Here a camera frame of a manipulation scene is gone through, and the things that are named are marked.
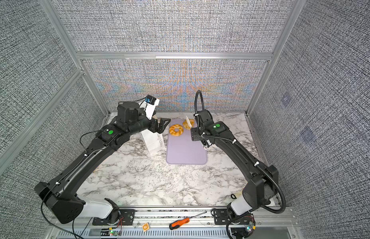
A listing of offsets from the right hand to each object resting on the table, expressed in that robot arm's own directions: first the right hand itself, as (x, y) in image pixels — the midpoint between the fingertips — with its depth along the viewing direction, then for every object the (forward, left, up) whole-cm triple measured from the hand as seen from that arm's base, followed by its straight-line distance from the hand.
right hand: (198, 132), depth 82 cm
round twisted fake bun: (+19, +7, -16) cm, 26 cm away
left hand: (-2, +17, +15) cm, 23 cm away
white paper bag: (0, +26, -9) cm, 27 cm away
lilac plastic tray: (+3, +10, -23) cm, 26 cm away
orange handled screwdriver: (-41, +12, -19) cm, 46 cm away
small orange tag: (-41, +26, -20) cm, 53 cm away
